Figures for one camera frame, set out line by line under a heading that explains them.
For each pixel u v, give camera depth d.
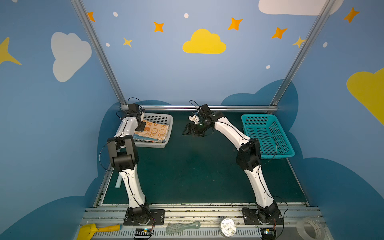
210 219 0.75
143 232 0.73
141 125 0.93
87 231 0.69
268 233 0.73
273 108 1.16
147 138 1.01
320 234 0.68
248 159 0.60
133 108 0.82
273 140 1.05
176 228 0.70
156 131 1.04
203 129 0.83
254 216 0.75
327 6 0.69
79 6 0.68
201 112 0.79
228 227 0.68
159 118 1.19
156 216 0.77
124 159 0.57
